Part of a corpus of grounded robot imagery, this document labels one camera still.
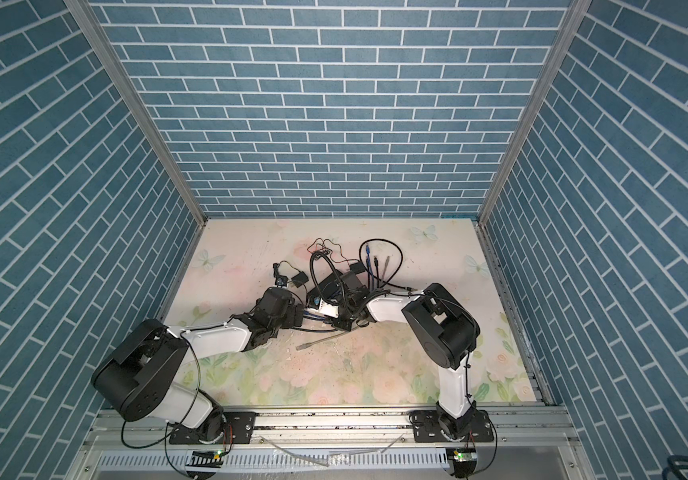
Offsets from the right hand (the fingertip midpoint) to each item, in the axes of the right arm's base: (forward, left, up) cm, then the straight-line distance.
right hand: (325, 312), depth 94 cm
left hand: (0, +11, +2) cm, 11 cm away
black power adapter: (+12, +11, 0) cm, 16 cm away
